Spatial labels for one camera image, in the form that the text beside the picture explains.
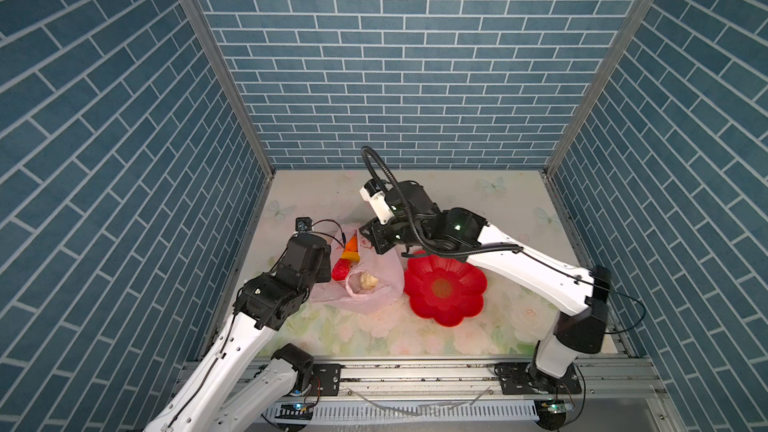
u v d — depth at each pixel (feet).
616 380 2.48
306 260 1.67
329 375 2.42
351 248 3.04
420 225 1.58
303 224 2.02
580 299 1.37
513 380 2.43
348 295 2.25
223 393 1.37
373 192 1.89
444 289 2.97
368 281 2.78
